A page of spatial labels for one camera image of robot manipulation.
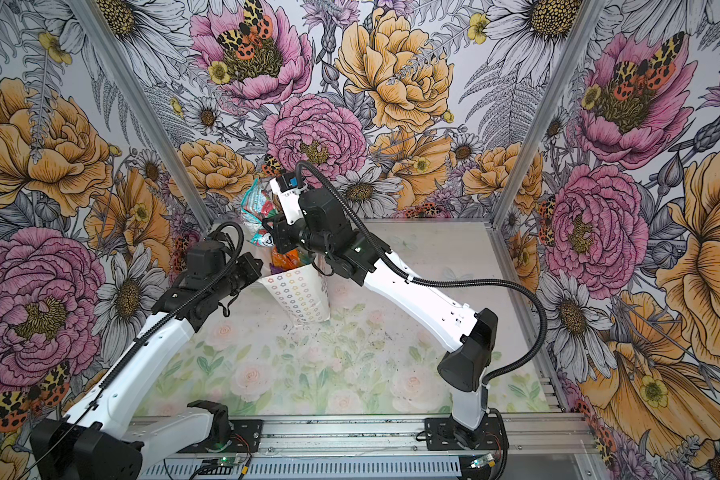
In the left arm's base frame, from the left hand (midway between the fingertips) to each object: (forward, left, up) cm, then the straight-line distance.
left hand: (263, 270), depth 79 cm
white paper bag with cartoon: (-4, -10, -4) cm, 12 cm away
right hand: (-2, -6, +17) cm, 18 cm away
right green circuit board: (-40, -54, -22) cm, 71 cm away
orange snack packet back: (+5, -4, -3) cm, 7 cm away
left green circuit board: (-39, +7, -23) cm, 45 cm away
